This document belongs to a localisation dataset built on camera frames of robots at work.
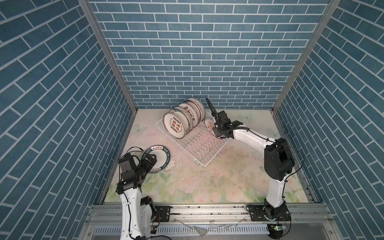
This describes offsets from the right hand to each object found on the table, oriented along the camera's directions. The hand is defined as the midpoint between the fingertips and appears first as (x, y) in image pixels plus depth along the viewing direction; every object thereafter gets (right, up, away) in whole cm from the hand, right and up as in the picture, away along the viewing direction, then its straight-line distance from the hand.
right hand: (217, 126), depth 95 cm
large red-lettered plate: (-29, +1, +4) cm, 29 cm away
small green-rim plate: (-35, -18, -3) cm, 39 cm away
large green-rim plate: (-22, +7, +1) cm, 23 cm away
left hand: (-38, -18, -13) cm, 44 cm away
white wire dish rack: (-12, -11, +1) cm, 16 cm away
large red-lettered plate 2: (-14, +13, +4) cm, 20 cm away
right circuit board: (+26, -50, -24) cm, 61 cm away
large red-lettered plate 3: (-10, +14, +5) cm, 18 cm away
